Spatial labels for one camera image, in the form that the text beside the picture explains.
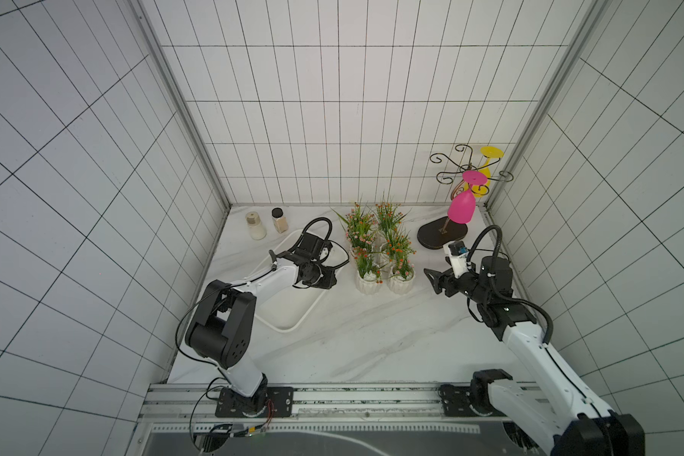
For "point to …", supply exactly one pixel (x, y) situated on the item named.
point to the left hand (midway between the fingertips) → (329, 284)
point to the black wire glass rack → (444, 231)
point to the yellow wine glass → (488, 152)
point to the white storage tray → (270, 263)
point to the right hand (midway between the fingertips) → (440, 258)
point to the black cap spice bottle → (279, 220)
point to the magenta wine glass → (462, 205)
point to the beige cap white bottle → (257, 230)
